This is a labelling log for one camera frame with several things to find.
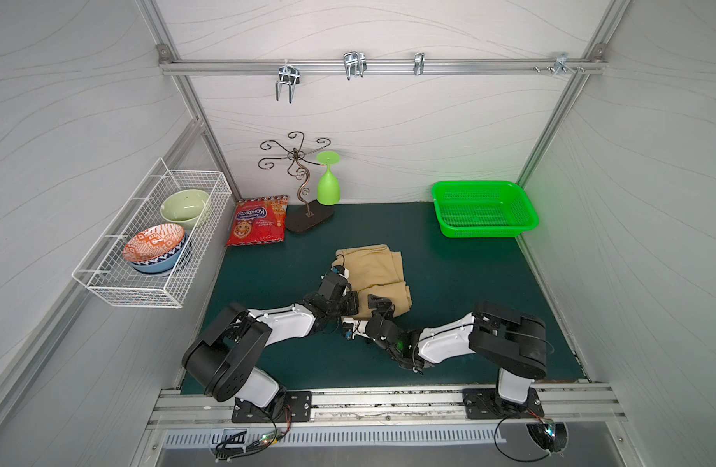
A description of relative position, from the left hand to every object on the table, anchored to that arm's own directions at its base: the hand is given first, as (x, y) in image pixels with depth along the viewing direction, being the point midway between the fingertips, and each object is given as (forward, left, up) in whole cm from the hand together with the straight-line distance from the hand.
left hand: (360, 300), depth 90 cm
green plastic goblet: (+30, +11, +21) cm, 39 cm away
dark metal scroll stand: (+35, +24, 0) cm, 43 cm away
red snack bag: (+32, +40, +2) cm, 51 cm away
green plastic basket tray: (+43, -50, -2) cm, 66 cm away
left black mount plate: (-29, +17, -2) cm, 33 cm away
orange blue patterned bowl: (-4, +45, +32) cm, 55 cm away
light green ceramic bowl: (+10, +45, +31) cm, 56 cm away
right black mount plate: (-27, -34, -3) cm, 44 cm away
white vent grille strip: (-34, -12, -4) cm, 36 cm away
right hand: (-2, -4, +2) cm, 5 cm away
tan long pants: (+11, -6, -1) cm, 12 cm away
